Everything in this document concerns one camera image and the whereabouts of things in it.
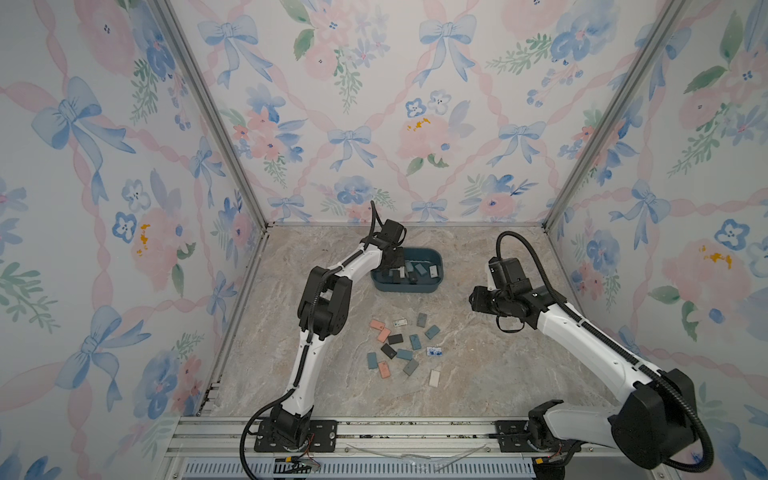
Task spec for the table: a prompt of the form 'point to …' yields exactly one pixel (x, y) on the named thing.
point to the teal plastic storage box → (382, 281)
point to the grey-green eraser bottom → (411, 367)
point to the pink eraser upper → (376, 324)
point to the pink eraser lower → (383, 335)
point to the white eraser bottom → (434, 379)
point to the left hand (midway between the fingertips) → (399, 258)
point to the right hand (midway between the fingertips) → (478, 297)
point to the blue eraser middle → (415, 342)
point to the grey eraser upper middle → (421, 320)
